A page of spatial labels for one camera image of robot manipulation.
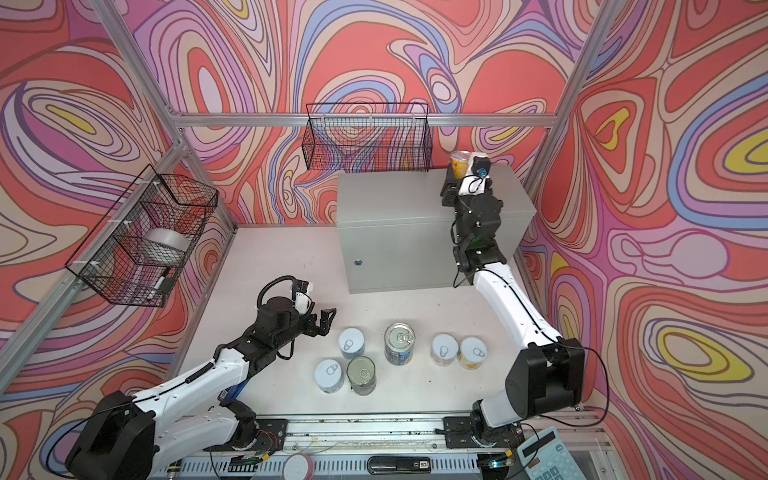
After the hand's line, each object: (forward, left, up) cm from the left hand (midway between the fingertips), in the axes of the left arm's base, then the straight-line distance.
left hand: (325, 305), depth 84 cm
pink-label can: (-11, -34, -6) cm, 36 cm away
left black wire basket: (+6, +46, +18) cm, 50 cm away
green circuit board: (-36, +17, -14) cm, 42 cm away
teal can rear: (-8, -7, -7) cm, 13 cm away
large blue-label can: (-11, -21, 0) cm, 23 cm away
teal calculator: (-35, -55, -9) cm, 66 cm away
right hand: (+19, -36, +32) cm, 52 cm away
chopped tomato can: (-19, -11, -1) cm, 22 cm away
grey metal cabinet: (+35, -21, -7) cm, 41 cm away
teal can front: (-18, -2, -7) cm, 19 cm away
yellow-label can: (-12, -41, -7) cm, 44 cm away
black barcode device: (-37, -20, -7) cm, 43 cm away
